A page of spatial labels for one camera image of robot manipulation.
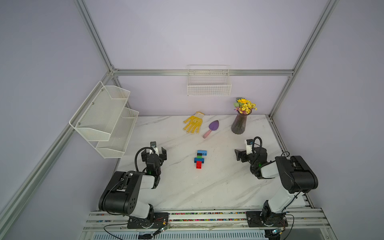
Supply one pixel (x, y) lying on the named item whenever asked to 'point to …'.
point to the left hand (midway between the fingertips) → (154, 150)
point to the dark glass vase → (239, 123)
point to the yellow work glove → (194, 123)
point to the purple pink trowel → (213, 126)
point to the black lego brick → (199, 154)
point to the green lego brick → (199, 157)
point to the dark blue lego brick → (199, 159)
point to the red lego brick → (199, 165)
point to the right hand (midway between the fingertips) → (243, 150)
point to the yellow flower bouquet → (244, 106)
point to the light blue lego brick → (204, 152)
